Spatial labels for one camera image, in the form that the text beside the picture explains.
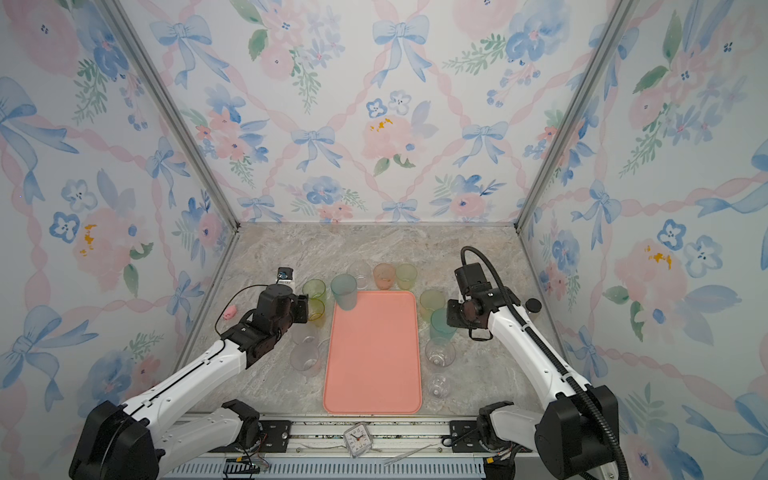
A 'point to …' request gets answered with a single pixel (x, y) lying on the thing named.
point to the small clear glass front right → (438, 385)
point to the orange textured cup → (384, 275)
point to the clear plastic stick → (408, 454)
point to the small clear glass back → (361, 270)
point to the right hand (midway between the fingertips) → (457, 314)
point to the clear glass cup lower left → (305, 359)
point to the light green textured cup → (406, 274)
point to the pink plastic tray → (372, 362)
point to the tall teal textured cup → (344, 289)
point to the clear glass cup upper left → (304, 333)
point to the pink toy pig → (230, 312)
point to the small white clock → (358, 439)
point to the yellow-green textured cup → (430, 301)
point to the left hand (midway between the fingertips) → (301, 293)
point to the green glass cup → (315, 289)
